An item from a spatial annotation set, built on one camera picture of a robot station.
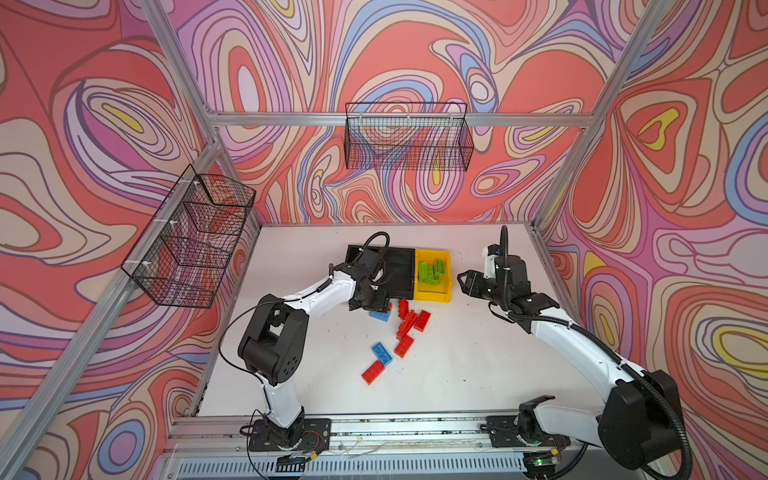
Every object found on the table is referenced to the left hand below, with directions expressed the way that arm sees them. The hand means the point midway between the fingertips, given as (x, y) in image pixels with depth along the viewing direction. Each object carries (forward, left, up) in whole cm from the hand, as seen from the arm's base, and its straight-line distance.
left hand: (384, 306), depth 91 cm
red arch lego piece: (-6, -7, +1) cm, 9 cm away
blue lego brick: (-13, +1, -5) cm, 14 cm away
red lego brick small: (+1, -6, -2) cm, 7 cm away
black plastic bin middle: (+10, -5, +2) cm, 11 cm away
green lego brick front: (+13, -18, +1) cm, 22 cm away
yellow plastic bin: (+7, -19, -2) cm, 20 cm away
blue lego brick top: (-1, 0, -4) cm, 4 cm away
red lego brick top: (-3, -12, -4) cm, 13 cm away
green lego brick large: (+14, -14, -1) cm, 20 cm away
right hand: (+1, -24, +10) cm, 26 cm away
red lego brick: (-12, -6, -3) cm, 13 cm away
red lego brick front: (-19, +3, -4) cm, 19 cm away
